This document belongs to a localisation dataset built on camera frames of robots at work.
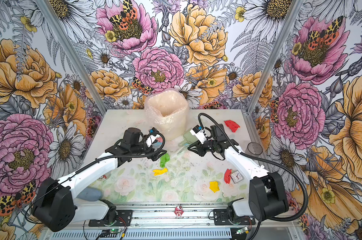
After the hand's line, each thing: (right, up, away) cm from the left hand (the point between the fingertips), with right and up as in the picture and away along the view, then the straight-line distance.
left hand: (159, 149), depth 83 cm
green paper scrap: (+1, -8, +11) cm, 14 cm away
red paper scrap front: (+38, -17, +4) cm, 42 cm away
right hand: (+17, -1, -2) cm, 17 cm away
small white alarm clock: (+43, -16, +3) cm, 46 cm away
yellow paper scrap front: (+30, -20, +1) cm, 36 cm away
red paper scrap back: (+51, +13, +36) cm, 64 cm away
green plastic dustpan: (+18, +4, +25) cm, 30 cm away
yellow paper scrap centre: (-2, -14, +7) cm, 16 cm away
